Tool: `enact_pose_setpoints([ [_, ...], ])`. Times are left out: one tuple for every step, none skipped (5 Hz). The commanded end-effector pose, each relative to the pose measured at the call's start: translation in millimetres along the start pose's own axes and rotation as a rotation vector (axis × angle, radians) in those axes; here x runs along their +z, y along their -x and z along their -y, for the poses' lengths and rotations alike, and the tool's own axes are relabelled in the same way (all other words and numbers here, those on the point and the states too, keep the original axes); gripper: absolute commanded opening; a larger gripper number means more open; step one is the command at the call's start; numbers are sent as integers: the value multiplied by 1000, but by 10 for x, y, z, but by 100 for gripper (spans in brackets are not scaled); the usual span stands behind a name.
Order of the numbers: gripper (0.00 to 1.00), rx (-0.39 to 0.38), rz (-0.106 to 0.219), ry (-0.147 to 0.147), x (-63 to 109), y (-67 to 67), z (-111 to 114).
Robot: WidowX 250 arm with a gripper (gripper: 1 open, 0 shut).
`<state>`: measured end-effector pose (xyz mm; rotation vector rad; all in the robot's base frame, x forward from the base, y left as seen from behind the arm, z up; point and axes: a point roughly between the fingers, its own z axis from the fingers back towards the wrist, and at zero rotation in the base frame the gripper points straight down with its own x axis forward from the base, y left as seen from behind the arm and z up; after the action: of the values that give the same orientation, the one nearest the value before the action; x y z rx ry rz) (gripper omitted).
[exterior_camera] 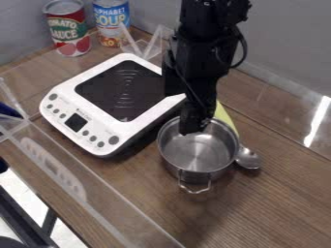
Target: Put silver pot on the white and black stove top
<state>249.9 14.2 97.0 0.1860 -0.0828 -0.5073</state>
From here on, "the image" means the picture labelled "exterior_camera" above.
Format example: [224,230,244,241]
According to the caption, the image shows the white and black stove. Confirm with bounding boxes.
[39,53,186,157]

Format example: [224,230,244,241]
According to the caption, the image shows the black metal table frame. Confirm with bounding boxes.
[0,186,60,248]

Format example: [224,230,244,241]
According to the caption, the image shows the clear acrylic stand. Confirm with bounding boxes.
[119,24,174,62]

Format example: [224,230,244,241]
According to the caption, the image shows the silver steel pot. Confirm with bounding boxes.
[156,117,239,195]

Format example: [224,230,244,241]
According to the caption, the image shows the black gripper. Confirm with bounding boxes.
[162,27,242,136]

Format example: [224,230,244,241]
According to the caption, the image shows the clear acrylic front barrier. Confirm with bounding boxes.
[0,78,184,248]

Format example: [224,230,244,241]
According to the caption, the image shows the alphabet soup can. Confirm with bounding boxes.
[94,0,131,47]

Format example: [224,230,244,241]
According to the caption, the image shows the tomato sauce can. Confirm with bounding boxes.
[43,0,92,57]

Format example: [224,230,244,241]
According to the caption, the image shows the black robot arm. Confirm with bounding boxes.
[162,0,252,136]

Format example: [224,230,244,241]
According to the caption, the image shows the spoon with green handle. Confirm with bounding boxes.
[214,102,262,170]

